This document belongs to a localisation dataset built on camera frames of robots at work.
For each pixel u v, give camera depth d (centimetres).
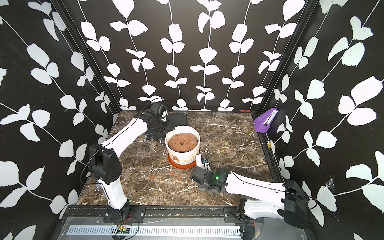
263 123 106
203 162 71
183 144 89
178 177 86
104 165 48
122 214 65
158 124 73
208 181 57
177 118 114
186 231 70
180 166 90
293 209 39
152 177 87
